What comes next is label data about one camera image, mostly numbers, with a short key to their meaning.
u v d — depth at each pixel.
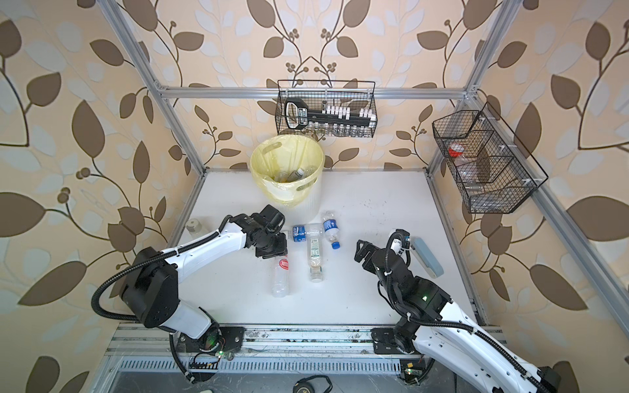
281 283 0.77
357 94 0.91
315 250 0.89
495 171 0.72
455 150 0.81
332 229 0.96
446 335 0.47
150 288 0.44
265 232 0.65
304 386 0.65
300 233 0.94
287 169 1.05
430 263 0.86
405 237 0.64
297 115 0.84
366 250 0.65
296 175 1.03
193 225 0.89
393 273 0.51
